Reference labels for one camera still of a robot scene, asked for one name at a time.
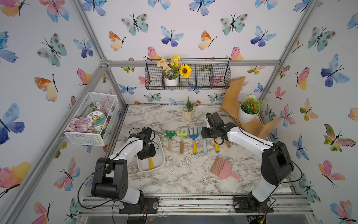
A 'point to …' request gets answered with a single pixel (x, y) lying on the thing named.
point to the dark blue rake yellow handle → (216, 146)
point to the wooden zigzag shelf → (230, 106)
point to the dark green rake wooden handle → (170, 135)
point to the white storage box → (159, 161)
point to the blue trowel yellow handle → (151, 166)
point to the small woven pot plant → (188, 109)
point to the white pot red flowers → (249, 109)
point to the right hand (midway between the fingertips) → (205, 130)
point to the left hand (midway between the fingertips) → (152, 153)
